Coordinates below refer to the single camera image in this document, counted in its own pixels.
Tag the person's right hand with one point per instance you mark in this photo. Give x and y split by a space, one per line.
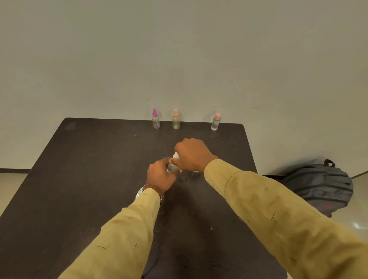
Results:
194 155

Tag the person's left hand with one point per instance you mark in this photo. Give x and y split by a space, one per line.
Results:
159 178

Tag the purple-tinted spray bottle white cap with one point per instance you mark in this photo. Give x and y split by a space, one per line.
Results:
172 168

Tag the yellow-green spray bottle orange cap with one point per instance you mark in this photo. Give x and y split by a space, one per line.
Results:
176 124

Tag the small clear bottle pink cap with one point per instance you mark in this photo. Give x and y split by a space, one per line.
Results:
215 125

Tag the small bottle magenta cap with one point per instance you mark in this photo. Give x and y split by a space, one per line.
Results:
156 123

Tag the person's right forearm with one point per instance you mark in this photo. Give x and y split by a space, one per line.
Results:
287 218

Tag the person's left forearm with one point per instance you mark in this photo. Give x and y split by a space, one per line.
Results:
118 241

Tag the silver wristwatch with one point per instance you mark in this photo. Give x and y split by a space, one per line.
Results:
139 192

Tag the grey backpack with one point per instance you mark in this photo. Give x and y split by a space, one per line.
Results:
319 186

